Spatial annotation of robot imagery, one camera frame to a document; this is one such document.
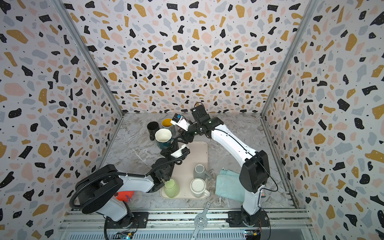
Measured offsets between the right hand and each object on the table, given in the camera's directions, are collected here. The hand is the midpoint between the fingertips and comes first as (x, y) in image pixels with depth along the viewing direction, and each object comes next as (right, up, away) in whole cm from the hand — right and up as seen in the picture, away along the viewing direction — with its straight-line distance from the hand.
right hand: (174, 132), depth 77 cm
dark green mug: (-7, -3, +3) cm, 8 cm away
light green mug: (-1, -28, -2) cm, 28 cm away
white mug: (+12, -29, +1) cm, 31 cm away
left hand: (-1, -4, +3) cm, 5 cm away
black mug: (-20, +3, +27) cm, 34 cm away
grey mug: (+13, -22, +4) cm, 25 cm away
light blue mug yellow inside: (-11, +5, +27) cm, 29 cm away
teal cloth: (+29, -31, +9) cm, 43 cm away
